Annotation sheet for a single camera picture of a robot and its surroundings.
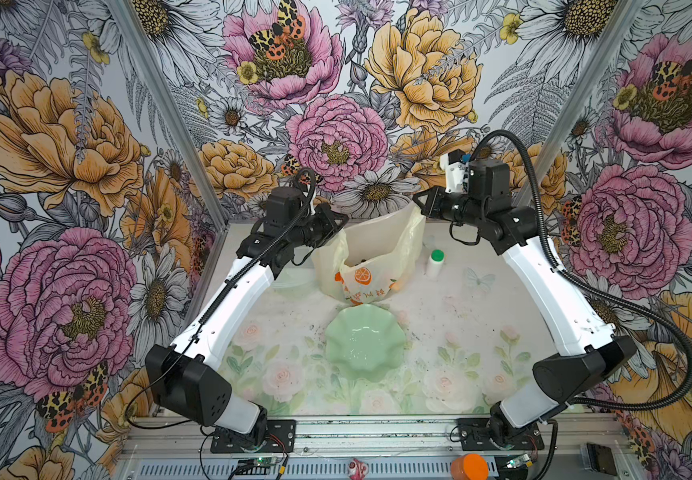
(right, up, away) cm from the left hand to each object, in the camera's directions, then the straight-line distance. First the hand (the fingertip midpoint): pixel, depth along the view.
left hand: (349, 225), depth 73 cm
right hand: (+15, +4, -3) cm, 16 cm away
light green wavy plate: (+4, -33, +18) cm, 38 cm away
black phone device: (+58, -54, -3) cm, 79 cm away
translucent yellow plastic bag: (+5, -9, +6) cm, 12 cm away
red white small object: (+2, -54, -7) cm, 54 cm away
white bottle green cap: (+28, -11, +27) cm, 40 cm away
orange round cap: (+25, -50, -12) cm, 57 cm away
